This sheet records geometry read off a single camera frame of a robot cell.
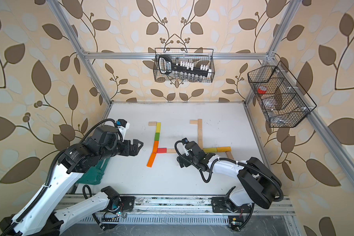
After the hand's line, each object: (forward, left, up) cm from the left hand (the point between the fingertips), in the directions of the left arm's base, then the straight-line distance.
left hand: (133, 141), depth 67 cm
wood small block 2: (+32, -31, -26) cm, 52 cm away
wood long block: (+31, -36, -27) cm, 54 cm away
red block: (+10, -9, -29) cm, 32 cm away
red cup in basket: (+30, -67, +7) cm, 73 cm away
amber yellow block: (+10, -50, -26) cm, 57 cm away
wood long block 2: (+18, -35, -26) cm, 48 cm away
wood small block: (+9, -16, -28) cm, 33 cm away
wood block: (+31, -1, -27) cm, 41 cm away
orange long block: (+12, -5, -28) cm, 31 cm away
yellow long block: (+28, -5, -28) cm, 40 cm away
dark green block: (+20, -5, -28) cm, 35 cm away
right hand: (+5, -24, -25) cm, 35 cm away
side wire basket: (+19, -74, +8) cm, 77 cm away
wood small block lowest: (+6, -52, -26) cm, 59 cm away
